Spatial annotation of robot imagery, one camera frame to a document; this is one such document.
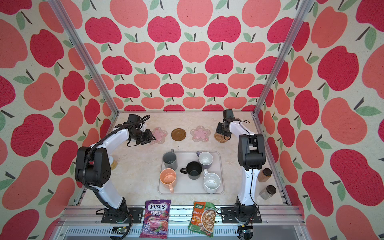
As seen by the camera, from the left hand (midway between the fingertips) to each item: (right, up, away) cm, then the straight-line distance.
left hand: (154, 140), depth 93 cm
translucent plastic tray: (+19, -25, -10) cm, 32 cm away
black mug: (+25, -17, -5) cm, 31 cm away
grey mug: (+11, -12, -4) cm, 16 cm away
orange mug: (+10, -21, -7) cm, 24 cm away
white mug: (+35, -23, -9) cm, 43 cm away
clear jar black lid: (+62, -24, -20) cm, 69 cm away
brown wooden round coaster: (+14, +3, +14) cm, 20 cm away
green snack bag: (+29, -36, -21) cm, 51 cm away
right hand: (+45, +4, +10) cm, 46 cm away
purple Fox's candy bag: (+7, -36, -23) cm, 43 cm away
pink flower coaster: (0, +2, +15) cm, 15 cm away
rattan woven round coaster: (+44, +1, +11) cm, 45 cm away
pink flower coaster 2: (+30, +3, +15) cm, 34 cm away
